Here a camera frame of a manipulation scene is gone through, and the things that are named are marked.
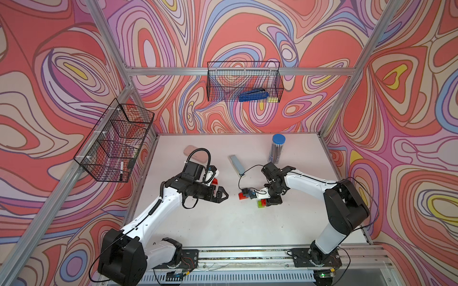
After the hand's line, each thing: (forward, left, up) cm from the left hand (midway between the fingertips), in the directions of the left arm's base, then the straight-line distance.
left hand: (221, 195), depth 78 cm
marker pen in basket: (+6, +42, +11) cm, 43 cm away
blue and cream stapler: (+23, -8, -10) cm, 26 cm away
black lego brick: (+6, -11, -8) cm, 15 cm away
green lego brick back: (+1, -19, -12) cm, 22 cm away
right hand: (+2, -24, -12) cm, 27 cm away
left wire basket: (+15, +50, +13) cm, 54 cm away
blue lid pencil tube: (+28, -29, +6) cm, 41 cm away
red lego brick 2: (-1, -19, -6) cm, 20 cm away
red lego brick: (+6, -9, -12) cm, 16 cm away
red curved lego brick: (+14, +5, -12) cm, 19 cm away
